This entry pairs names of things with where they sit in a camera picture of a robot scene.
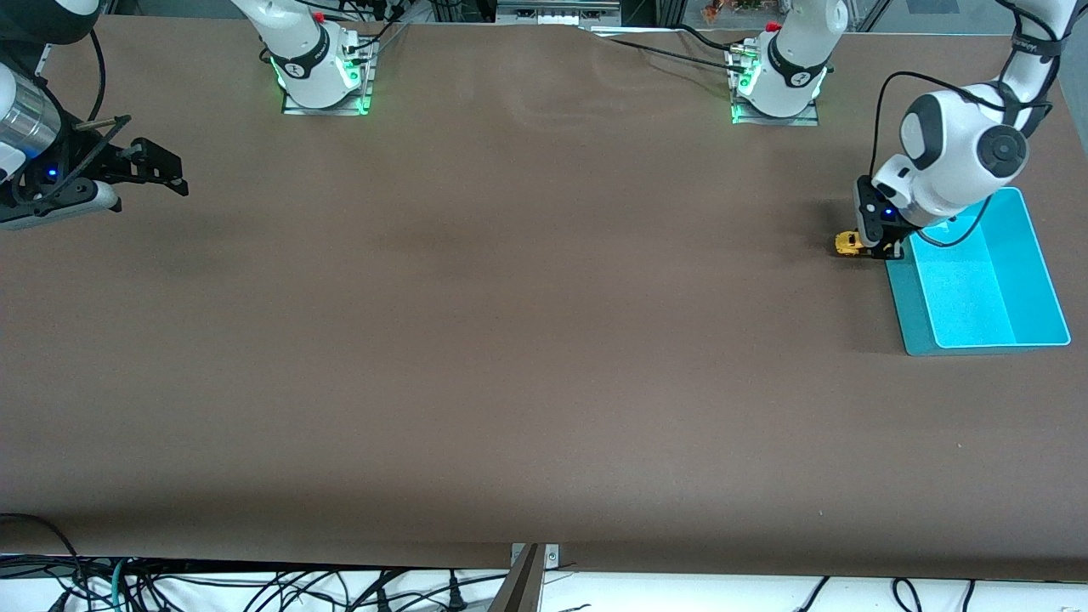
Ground turquoise plastic bin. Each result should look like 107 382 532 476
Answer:
884 187 1072 358

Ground orange and green object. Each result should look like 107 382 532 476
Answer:
701 0 766 24

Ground brown table cover sheet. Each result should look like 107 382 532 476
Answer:
0 15 1088 584

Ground grey metal device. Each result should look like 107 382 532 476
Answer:
496 0 623 26

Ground dark grey pole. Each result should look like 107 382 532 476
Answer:
487 544 545 612

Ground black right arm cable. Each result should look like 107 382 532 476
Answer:
81 25 108 124

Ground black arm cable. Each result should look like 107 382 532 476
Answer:
81 25 108 124
867 71 1055 249

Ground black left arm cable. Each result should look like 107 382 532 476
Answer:
867 71 1055 249

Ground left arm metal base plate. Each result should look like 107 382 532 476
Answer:
729 44 822 128

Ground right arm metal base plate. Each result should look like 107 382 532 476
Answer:
280 38 376 116

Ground black base connector cables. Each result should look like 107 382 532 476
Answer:
340 0 411 65

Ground short black table cable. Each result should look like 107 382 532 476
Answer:
676 24 749 50

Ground long black table cable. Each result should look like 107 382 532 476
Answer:
595 34 753 77

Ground thick black cable loop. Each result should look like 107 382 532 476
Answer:
0 513 90 612

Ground black cable tangle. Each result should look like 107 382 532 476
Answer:
127 568 511 612

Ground metal table edge bracket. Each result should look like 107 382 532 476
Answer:
510 542 561 569

